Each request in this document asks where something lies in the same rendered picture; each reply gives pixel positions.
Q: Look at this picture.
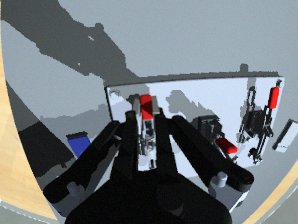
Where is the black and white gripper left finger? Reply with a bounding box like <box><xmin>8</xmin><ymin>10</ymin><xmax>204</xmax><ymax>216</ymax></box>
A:
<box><xmin>43</xmin><ymin>97</ymin><xmax>142</xmax><ymax>221</ymax></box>

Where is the blue rectangular block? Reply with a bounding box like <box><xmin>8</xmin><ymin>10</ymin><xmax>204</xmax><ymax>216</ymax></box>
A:
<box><xmin>67</xmin><ymin>134</ymin><xmax>92</xmax><ymax>158</ymax></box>

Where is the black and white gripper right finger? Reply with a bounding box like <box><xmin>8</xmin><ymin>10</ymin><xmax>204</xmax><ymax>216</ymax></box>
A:
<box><xmin>152</xmin><ymin>95</ymin><xmax>254</xmax><ymax>219</ymax></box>

